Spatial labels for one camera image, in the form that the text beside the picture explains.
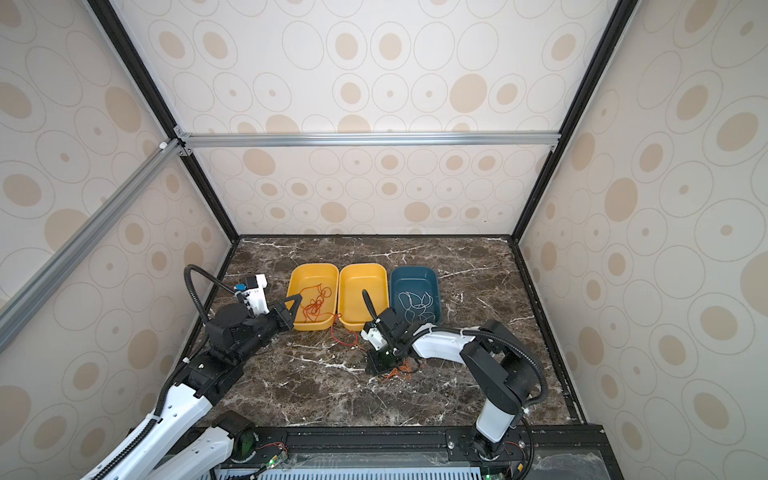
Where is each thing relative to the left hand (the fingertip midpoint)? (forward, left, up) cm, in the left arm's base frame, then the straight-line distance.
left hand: (308, 294), depth 71 cm
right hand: (-9, -13, -26) cm, 31 cm away
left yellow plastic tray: (+20, +6, -25) cm, 33 cm away
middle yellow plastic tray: (+23, -6, -27) cm, 36 cm away
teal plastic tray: (+25, -29, -29) cm, 47 cm away
